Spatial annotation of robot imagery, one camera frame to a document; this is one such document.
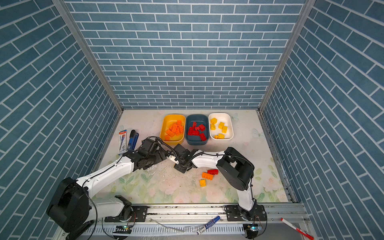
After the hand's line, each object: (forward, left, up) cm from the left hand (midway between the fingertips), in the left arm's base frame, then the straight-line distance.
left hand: (161, 157), depth 87 cm
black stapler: (-35, +37, -6) cm, 51 cm away
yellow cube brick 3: (+31, -34, -3) cm, 46 cm away
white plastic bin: (+23, -44, -3) cm, 49 cm away
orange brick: (+23, -6, -4) cm, 24 cm away
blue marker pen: (-31, -31, -5) cm, 44 cm away
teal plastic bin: (+32, -24, -5) cm, 40 cm away
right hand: (-1, -9, -6) cm, 11 cm away
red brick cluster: (-7, -31, -3) cm, 32 cm away
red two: (+21, -18, -4) cm, 29 cm away
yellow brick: (+17, -37, -3) cm, 41 cm away
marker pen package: (+14, +28, -5) cm, 32 cm away
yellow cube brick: (+25, -33, -4) cm, 42 cm away
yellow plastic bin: (+33, 0, -4) cm, 33 cm away
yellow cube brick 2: (+27, -39, -3) cm, 48 cm away
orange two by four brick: (-10, -28, -4) cm, 30 cm away
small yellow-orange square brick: (-13, -24, -6) cm, 28 cm away
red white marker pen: (-37, -70, -5) cm, 79 cm away
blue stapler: (+16, +21, -3) cm, 27 cm away
